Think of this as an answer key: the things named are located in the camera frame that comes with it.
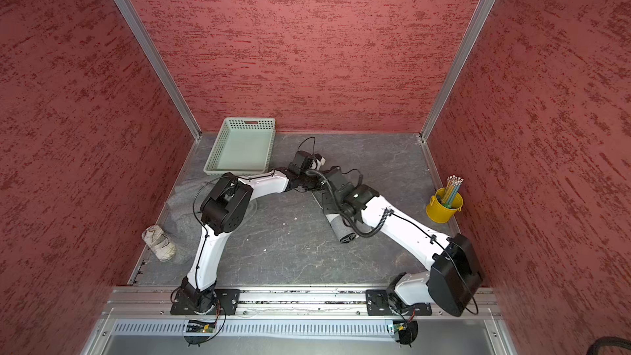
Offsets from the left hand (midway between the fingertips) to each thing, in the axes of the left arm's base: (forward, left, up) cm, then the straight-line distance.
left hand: (331, 187), depth 98 cm
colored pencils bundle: (-7, -42, +12) cm, 44 cm away
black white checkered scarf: (-20, -4, +2) cm, 20 cm away
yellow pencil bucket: (-12, -39, +4) cm, 41 cm away
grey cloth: (-17, +53, +2) cm, 56 cm away
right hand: (-13, 0, +9) cm, 16 cm away
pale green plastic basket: (+26, +43, -5) cm, 51 cm away
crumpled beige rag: (-25, +58, 0) cm, 63 cm away
